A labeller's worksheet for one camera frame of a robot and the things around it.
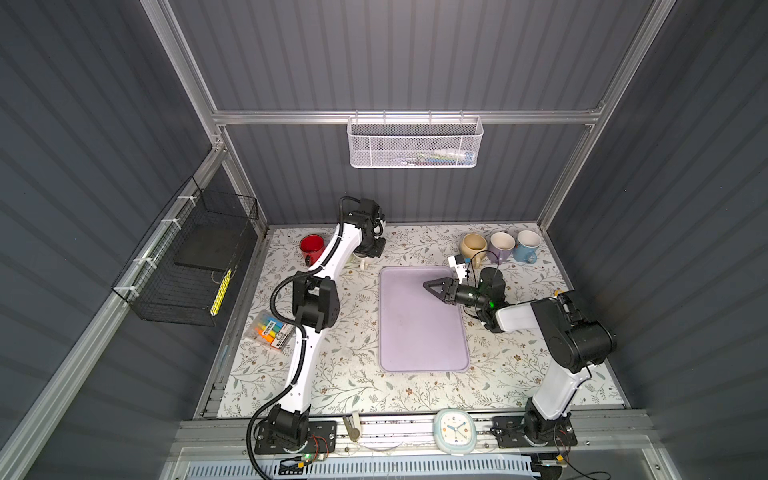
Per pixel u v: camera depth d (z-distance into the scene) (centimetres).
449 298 82
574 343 50
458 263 85
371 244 89
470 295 81
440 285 83
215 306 66
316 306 63
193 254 74
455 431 72
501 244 109
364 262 99
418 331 92
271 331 91
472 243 109
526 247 102
